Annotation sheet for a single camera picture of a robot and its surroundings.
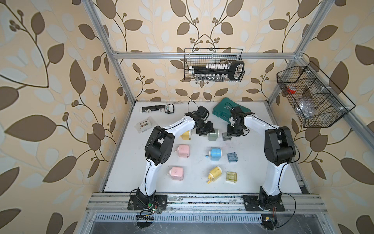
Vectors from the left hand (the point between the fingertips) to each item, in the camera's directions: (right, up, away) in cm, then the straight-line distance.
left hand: (211, 130), depth 93 cm
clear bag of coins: (-46, +3, +11) cm, 47 cm away
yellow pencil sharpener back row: (-16, -4, +3) cm, 17 cm away
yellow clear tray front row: (+11, -26, -10) cm, 30 cm away
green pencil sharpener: (+1, -4, +2) cm, 5 cm away
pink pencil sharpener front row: (-20, -22, -15) cm, 34 cm away
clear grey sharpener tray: (+11, -6, +6) cm, 14 cm away
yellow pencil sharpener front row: (0, -22, -16) cm, 27 cm away
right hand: (+14, -3, +5) cm, 15 cm away
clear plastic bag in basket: (+43, +13, -23) cm, 51 cm away
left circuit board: (-36, -44, -20) cm, 61 cm away
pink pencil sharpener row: (-17, -12, -6) cm, 22 cm away
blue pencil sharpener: (+1, -13, -8) cm, 16 cm away
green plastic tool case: (+14, +15, +18) cm, 27 cm away
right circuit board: (+26, -43, -21) cm, 55 cm away
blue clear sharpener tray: (+13, -17, -2) cm, 22 cm away
